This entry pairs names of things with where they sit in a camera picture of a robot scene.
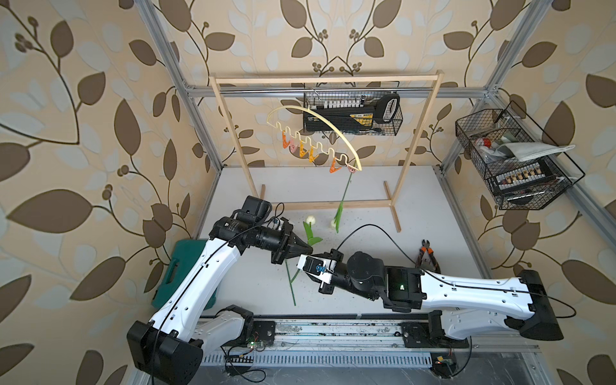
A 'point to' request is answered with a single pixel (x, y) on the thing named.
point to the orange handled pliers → (427, 246)
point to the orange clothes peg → (333, 169)
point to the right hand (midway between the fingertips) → (301, 256)
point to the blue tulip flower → (291, 281)
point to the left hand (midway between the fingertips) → (313, 250)
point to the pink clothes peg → (351, 170)
